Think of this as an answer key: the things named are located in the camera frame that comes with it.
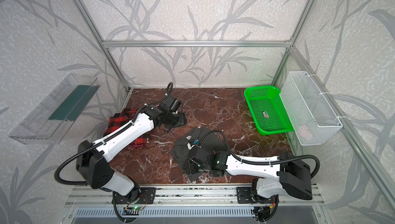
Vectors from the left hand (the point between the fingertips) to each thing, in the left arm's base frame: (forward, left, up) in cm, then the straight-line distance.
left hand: (187, 118), depth 82 cm
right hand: (-20, -1, -8) cm, 22 cm away
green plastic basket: (+19, -54, -18) cm, 60 cm away
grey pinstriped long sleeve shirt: (-13, -9, +4) cm, 16 cm away
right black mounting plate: (-34, -29, -16) cm, 48 cm away
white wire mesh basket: (-12, -53, +17) cm, 57 cm away
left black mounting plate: (-35, +20, -14) cm, 43 cm away
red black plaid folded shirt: (+6, +44, -12) cm, 46 cm away
